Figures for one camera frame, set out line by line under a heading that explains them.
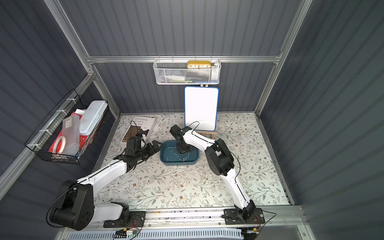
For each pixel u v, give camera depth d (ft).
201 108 2.99
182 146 2.70
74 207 1.36
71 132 2.26
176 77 3.02
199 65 2.85
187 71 2.94
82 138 2.29
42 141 2.01
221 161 1.93
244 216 2.11
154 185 2.78
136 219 2.42
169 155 3.16
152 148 2.58
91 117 2.42
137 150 2.32
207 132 3.29
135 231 2.28
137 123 3.63
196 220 2.42
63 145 2.06
